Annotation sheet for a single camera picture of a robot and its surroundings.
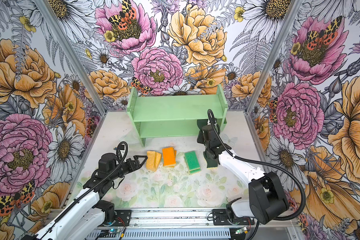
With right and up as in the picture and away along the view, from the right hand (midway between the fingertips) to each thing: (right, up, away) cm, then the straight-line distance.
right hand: (202, 136), depth 88 cm
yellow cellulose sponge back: (-27, -14, +6) cm, 30 cm away
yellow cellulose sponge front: (-30, -14, 0) cm, 33 cm away
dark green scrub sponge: (-1, +7, -2) cm, 8 cm away
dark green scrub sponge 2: (+5, -16, +5) cm, 18 cm away
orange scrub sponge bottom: (-17, -12, +7) cm, 21 cm away
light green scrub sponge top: (-6, -15, +2) cm, 16 cm away
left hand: (-33, -14, -6) cm, 36 cm away
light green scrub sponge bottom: (-6, -21, +1) cm, 22 cm away
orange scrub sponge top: (-20, -13, +5) cm, 25 cm away
